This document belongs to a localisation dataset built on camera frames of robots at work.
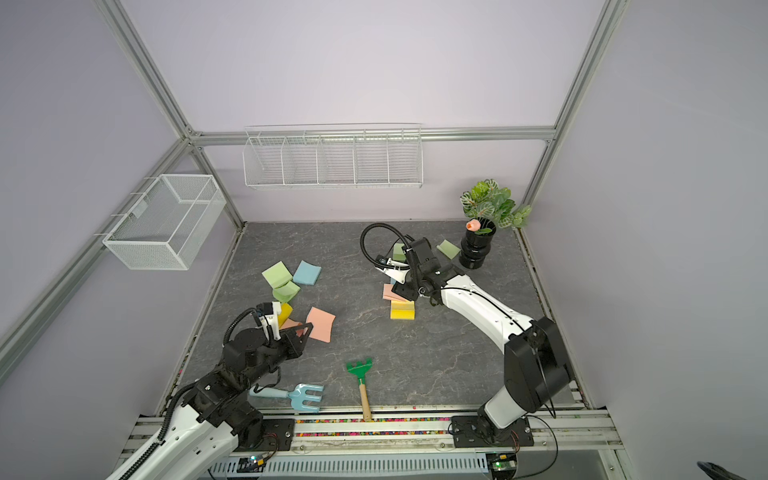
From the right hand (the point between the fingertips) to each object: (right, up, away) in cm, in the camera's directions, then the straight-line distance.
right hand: (403, 271), depth 87 cm
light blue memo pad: (-34, -2, +17) cm, 38 cm away
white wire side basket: (-67, +14, -3) cm, 69 cm away
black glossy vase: (+24, +9, +9) cm, 27 cm away
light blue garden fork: (-29, -33, -8) cm, 44 cm away
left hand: (-24, -14, -11) cm, 30 cm away
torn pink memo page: (-5, -8, +11) cm, 15 cm away
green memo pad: (-1, +5, +22) cm, 23 cm away
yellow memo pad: (0, -13, +7) cm, 14 cm away
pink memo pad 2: (-34, -16, +2) cm, 38 cm away
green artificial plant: (+27, +20, +4) cm, 34 cm away
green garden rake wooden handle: (-12, -28, -3) cm, 31 cm away
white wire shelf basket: (-23, +38, +12) cm, 46 cm away
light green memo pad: (-44, -2, +17) cm, 47 cm away
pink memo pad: (-22, -13, -8) cm, 27 cm away
